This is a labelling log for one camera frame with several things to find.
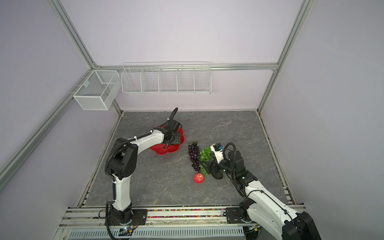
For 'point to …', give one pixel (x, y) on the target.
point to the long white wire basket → (191, 78)
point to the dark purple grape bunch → (193, 153)
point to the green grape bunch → (205, 155)
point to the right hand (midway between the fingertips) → (206, 159)
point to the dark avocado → (217, 173)
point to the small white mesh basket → (98, 92)
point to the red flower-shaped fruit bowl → (160, 148)
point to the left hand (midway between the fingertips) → (174, 140)
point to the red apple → (199, 178)
